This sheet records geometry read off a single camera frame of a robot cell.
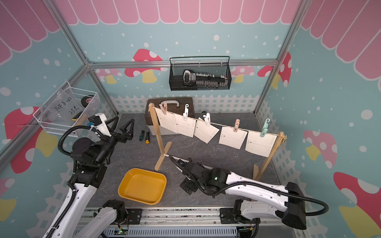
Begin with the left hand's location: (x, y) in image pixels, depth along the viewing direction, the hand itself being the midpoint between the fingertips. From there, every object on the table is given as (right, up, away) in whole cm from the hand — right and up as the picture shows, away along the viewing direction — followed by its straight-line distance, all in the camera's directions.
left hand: (128, 121), depth 64 cm
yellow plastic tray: (0, -36, +21) cm, 42 cm away
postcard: (+25, -3, +1) cm, 26 cm away
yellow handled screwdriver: (-4, -10, +40) cm, 41 cm away
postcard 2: (+34, -5, 0) cm, 34 cm away
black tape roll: (-30, +12, +16) cm, 37 cm away
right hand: (+26, -27, +8) cm, 38 cm away
